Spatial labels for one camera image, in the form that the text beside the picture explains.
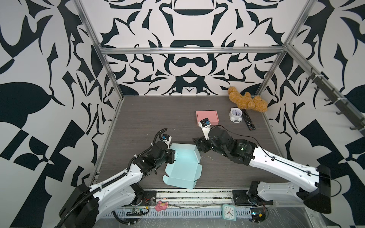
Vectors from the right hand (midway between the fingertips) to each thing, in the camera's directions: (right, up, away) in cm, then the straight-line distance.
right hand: (196, 136), depth 73 cm
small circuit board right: (+30, -39, -2) cm, 49 cm away
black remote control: (+40, +6, +32) cm, 52 cm away
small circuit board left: (-30, -38, 0) cm, 49 cm away
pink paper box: (+15, +9, +31) cm, 36 cm away
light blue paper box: (-5, -19, +6) cm, 20 cm away
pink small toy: (-17, -33, -3) cm, 38 cm away
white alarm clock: (+31, +11, +32) cm, 46 cm away
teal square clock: (+15, -36, -4) cm, 39 cm away
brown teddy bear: (+40, +20, +32) cm, 55 cm away
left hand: (-12, -9, +10) cm, 18 cm away
